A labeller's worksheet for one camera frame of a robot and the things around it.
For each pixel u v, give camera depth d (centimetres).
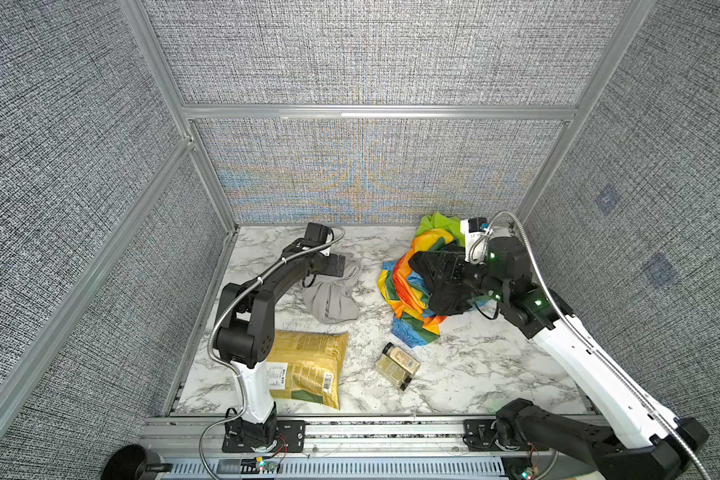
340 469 70
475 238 60
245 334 50
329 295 93
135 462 65
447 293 90
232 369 52
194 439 75
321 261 83
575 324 47
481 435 73
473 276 59
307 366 78
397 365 82
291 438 74
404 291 92
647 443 37
